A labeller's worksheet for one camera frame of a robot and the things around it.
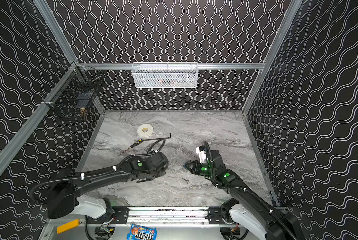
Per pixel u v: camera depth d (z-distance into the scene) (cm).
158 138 105
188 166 78
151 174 62
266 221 43
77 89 97
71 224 72
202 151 74
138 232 69
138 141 101
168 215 76
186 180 86
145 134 106
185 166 92
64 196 40
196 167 69
